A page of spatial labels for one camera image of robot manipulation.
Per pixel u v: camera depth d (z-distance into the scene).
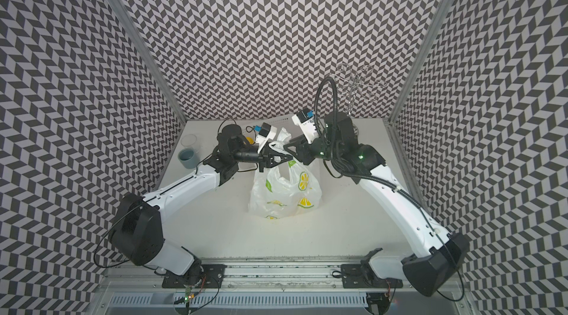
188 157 0.99
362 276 0.67
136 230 0.43
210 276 0.73
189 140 1.02
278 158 0.68
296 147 0.64
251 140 0.63
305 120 0.56
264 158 0.63
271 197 0.71
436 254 0.37
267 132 0.61
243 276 0.74
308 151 0.59
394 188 0.43
